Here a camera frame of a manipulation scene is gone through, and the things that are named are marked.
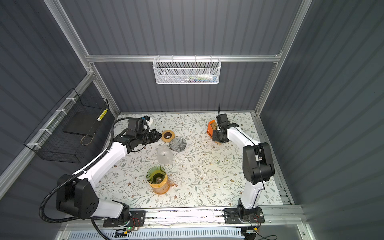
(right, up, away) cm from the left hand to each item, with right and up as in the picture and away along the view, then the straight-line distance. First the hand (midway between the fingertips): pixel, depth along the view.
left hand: (161, 134), depth 84 cm
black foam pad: (-41, +7, -6) cm, 42 cm away
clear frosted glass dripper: (-1, -14, +12) cm, 18 cm away
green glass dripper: (-2, -21, -6) cm, 22 cm away
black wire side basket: (-44, +1, -12) cm, 46 cm away
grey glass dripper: (+8, -7, +13) cm, 17 cm away
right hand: (+35, -3, +12) cm, 37 cm away
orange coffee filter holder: (+30, +2, +21) cm, 36 cm away
